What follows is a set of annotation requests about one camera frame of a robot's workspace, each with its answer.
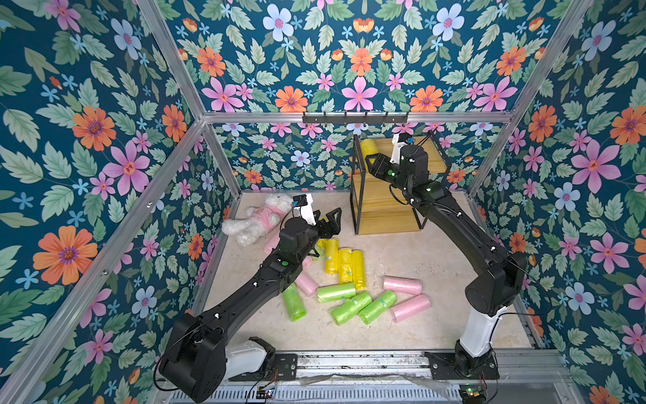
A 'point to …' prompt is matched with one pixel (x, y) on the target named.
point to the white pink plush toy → (259, 220)
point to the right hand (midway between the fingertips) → (371, 156)
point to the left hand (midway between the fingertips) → (333, 209)
